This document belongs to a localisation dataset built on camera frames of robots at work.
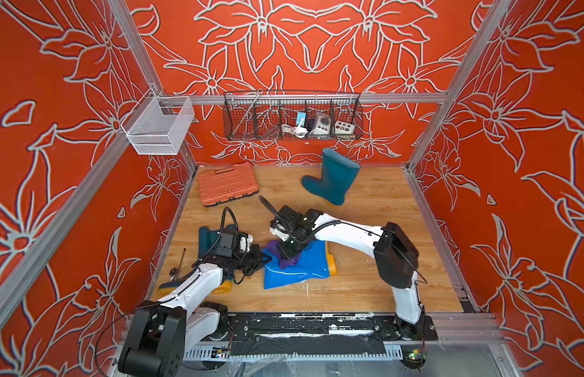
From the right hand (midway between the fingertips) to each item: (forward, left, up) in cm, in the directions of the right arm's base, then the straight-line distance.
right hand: (341, 266), depth 79 cm
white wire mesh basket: (+49, +73, +24) cm, 91 cm away
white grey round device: (+47, +6, +25) cm, 54 cm away
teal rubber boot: (+36, -2, +10) cm, 37 cm away
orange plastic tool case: (+39, +52, -2) cm, 65 cm away
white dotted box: (+49, -4, +22) cm, 54 cm away
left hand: (+7, +27, +4) cm, 28 cm away
